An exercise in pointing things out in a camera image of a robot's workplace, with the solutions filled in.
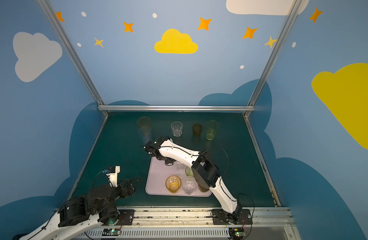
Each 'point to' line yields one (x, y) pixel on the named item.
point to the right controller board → (236, 233)
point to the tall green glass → (212, 125)
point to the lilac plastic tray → (158, 171)
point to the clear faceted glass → (189, 184)
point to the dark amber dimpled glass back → (197, 129)
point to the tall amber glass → (143, 121)
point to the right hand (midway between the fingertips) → (179, 155)
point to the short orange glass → (173, 183)
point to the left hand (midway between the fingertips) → (137, 182)
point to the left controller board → (111, 232)
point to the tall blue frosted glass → (145, 135)
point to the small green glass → (189, 171)
